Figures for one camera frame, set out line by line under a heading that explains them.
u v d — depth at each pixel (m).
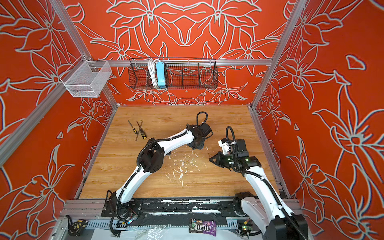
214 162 0.71
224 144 0.74
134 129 1.04
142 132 1.03
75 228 0.66
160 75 0.90
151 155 0.61
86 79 0.92
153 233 0.67
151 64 0.87
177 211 0.73
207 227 0.67
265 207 0.44
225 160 0.69
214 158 0.76
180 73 0.98
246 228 0.68
